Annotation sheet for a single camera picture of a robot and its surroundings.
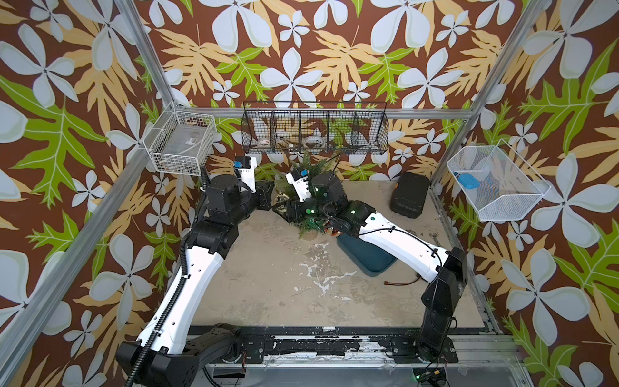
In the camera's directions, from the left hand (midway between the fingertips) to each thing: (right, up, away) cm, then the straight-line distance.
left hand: (272, 179), depth 68 cm
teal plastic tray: (+31, -26, +20) cm, 45 cm away
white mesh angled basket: (+76, -1, +13) cm, 77 cm away
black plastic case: (+58, -2, +43) cm, 72 cm away
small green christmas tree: (+12, -12, -2) cm, 17 cm away
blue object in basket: (+68, +1, +17) cm, 70 cm away
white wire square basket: (-36, +16, +18) cm, 43 cm away
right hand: (+1, -7, +3) cm, 8 cm away
